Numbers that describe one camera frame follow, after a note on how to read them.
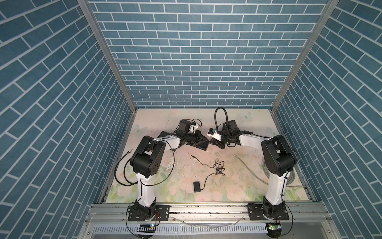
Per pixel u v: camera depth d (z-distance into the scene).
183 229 0.77
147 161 0.52
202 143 0.91
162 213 0.73
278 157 0.53
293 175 0.86
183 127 0.79
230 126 0.81
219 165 0.90
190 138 0.85
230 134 0.79
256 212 0.73
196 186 0.81
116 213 0.75
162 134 1.05
